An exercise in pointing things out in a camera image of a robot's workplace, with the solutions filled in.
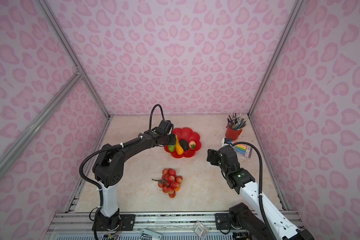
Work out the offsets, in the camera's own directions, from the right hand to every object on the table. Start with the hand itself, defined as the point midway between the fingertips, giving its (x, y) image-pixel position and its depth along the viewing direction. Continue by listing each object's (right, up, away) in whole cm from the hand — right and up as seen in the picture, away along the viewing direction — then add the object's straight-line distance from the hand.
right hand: (214, 150), depth 79 cm
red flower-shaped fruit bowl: (-14, +8, +27) cm, 31 cm away
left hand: (-22, +6, +16) cm, 27 cm away
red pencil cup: (+15, +8, +20) cm, 27 cm away
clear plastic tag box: (-8, -35, -10) cm, 37 cm away
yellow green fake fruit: (-24, 0, +13) cm, 28 cm away
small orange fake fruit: (-19, -21, +1) cm, 29 cm away
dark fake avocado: (-16, +1, +19) cm, 25 cm away
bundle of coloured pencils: (+16, +16, +12) cm, 25 cm away
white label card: (-29, -37, -11) cm, 48 cm away
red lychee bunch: (-24, -17, +1) cm, 29 cm away
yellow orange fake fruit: (-19, -1, +17) cm, 26 cm away
